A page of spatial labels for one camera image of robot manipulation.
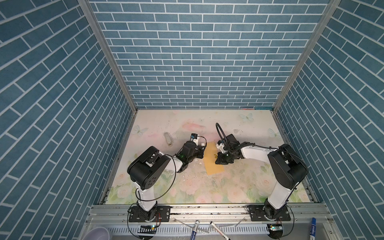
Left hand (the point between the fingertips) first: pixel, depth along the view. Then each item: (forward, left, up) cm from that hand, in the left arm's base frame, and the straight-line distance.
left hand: (204, 147), depth 94 cm
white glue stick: (0, +1, +4) cm, 5 cm away
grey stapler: (+8, +25, -2) cm, 26 cm away
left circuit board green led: (-41, +29, -8) cm, 51 cm away
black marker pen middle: (-43, -5, -4) cm, 43 cm away
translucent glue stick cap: (+16, -24, -4) cm, 29 cm away
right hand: (-8, -6, -4) cm, 10 cm away
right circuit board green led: (-43, -34, -8) cm, 56 cm away
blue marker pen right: (-43, -49, -2) cm, 65 cm away
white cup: (-43, +49, +1) cm, 65 cm away
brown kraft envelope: (-4, -3, -6) cm, 8 cm away
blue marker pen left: (-43, +7, -3) cm, 43 cm away
